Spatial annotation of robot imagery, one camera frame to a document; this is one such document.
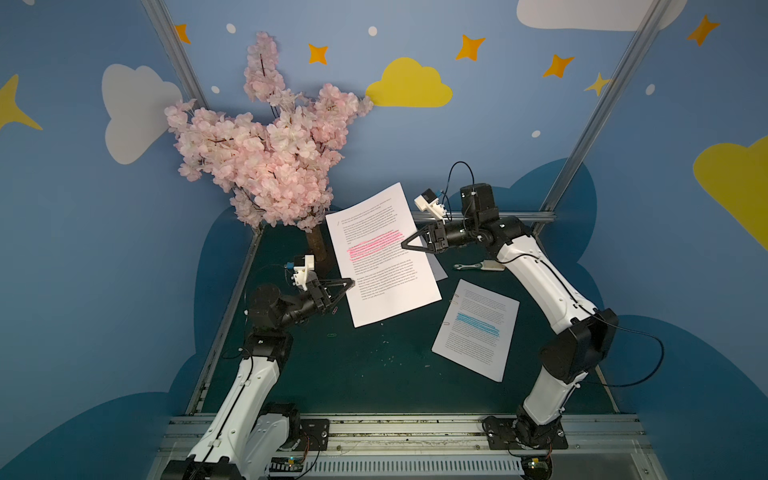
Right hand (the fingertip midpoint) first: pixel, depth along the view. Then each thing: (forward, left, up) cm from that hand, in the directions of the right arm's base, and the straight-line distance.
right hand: (409, 245), depth 69 cm
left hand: (-7, +13, -5) cm, 15 cm away
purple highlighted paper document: (+22, -12, -37) cm, 44 cm away
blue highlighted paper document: (-2, -24, -37) cm, 44 cm away
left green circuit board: (-41, +28, -37) cm, 62 cm away
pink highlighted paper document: (-7, +4, -4) cm, 9 cm away
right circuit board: (-38, -34, -39) cm, 64 cm away
